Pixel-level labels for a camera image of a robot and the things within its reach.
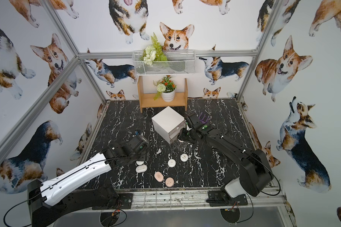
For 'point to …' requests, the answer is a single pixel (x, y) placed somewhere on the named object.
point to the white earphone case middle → (171, 162)
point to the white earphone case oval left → (141, 169)
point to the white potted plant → (166, 88)
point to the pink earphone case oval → (158, 176)
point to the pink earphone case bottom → (169, 182)
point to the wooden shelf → (147, 100)
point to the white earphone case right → (184, 157)
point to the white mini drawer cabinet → (168, 123)
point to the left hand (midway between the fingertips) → (144, 148)
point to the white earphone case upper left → (140, 162)
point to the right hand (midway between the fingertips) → (183, 133)
